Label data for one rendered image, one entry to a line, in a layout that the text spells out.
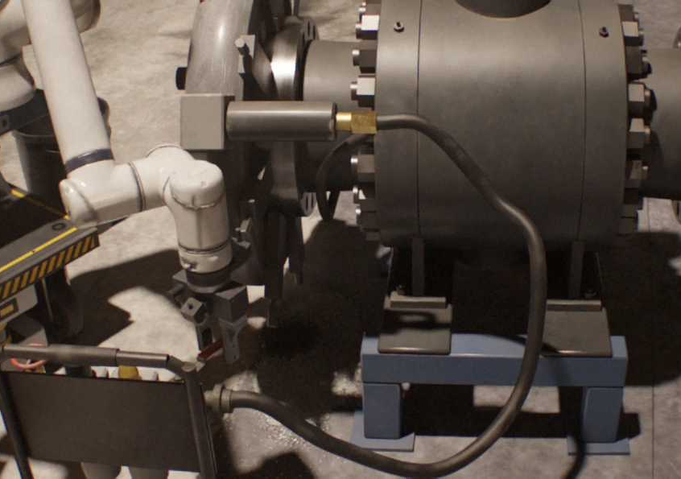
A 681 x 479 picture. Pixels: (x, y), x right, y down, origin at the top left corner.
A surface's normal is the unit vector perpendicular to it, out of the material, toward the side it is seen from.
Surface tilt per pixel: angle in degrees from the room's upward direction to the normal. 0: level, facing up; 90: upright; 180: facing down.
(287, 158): 89
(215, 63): 51
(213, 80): 55
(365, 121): 60
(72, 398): 90
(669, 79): 33
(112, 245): 0
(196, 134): 67
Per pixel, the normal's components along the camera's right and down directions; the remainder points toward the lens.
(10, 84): 0.65, -0.02
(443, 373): -0.11, 0.50
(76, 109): 0.26, -0.15
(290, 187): -0.09, 0.73
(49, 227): -0.04, -0.87
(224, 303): -0.57, 0.43
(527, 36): -0.09, -0.48
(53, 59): -0.09, -0.04
